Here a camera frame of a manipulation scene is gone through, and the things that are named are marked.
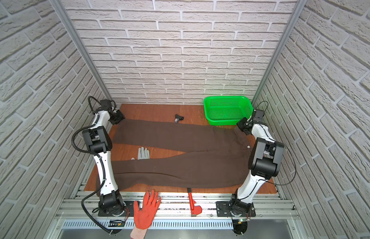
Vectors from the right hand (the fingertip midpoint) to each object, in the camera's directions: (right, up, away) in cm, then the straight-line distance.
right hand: (241, 123), depth 96 cm
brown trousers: (-20, -20, -6) cm, 29 cm away
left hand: (-84, +7, +14) cm, 85 cm away
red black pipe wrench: (-32, -43, -24) cm, 59 cm away
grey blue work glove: (-64, -19, -4) cm, 67 cm away
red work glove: (-57, -45, -27) cm, 77 cm away
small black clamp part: (-43, +4, +14) cm, 46 cm away
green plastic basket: (-4, +11, +21) cm, 24 cm away
